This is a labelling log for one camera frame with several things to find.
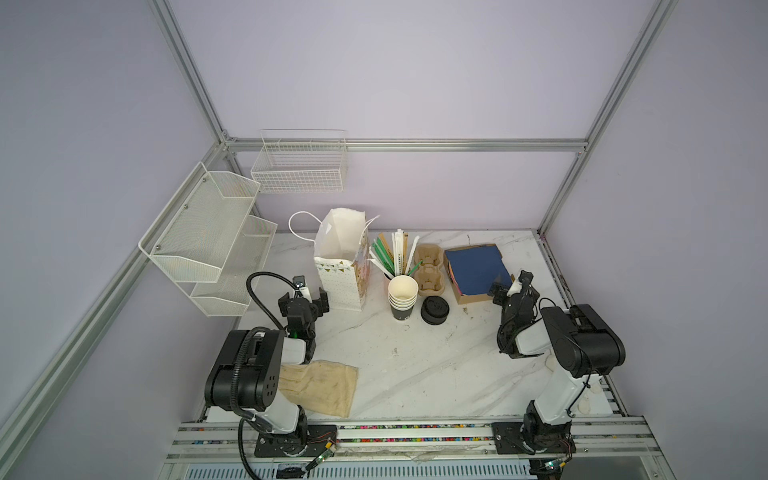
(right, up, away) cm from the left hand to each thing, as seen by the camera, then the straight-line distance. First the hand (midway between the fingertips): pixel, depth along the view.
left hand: (304, 294), depth 94 cm
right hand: (+65, +5, 0) cm, 65 cm away
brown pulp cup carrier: (+41, +6, +7) cm, 42 cm away
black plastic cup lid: (+42, -5, -1) cm, 42 cm away
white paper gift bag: (+15, +12, -16) cm, 25 cm away
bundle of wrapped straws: (+29, +12, +1) cm, 31 cm away
